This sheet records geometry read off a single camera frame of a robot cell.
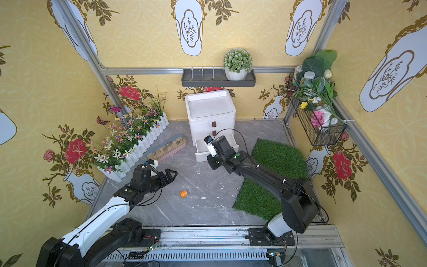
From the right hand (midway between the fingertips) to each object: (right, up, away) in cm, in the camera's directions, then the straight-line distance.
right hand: (219, 150), depth 87 cm
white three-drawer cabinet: (-5, +20, +6) cm, 22 cm away
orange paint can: (-18, -22, -2) cm, 29 cm away
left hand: (-27, -12, -1) cm, 30 cm away
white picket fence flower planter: (-50, +8, +6) cm, 51 cm away
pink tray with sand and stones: (-32, 0, +17) cm, 37 cm away
